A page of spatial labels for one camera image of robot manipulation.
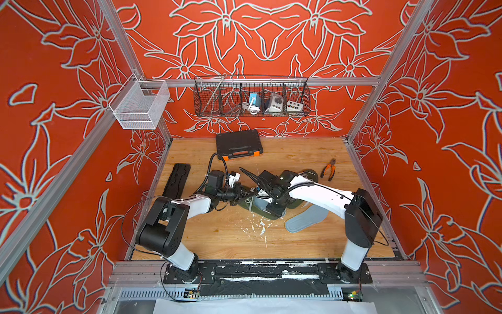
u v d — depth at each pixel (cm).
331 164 106
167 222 46
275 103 91
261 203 84
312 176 97
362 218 46
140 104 93
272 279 73
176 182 98
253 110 85
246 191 84
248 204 85
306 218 88
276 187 61
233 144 112
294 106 94
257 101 84
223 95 99
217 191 74
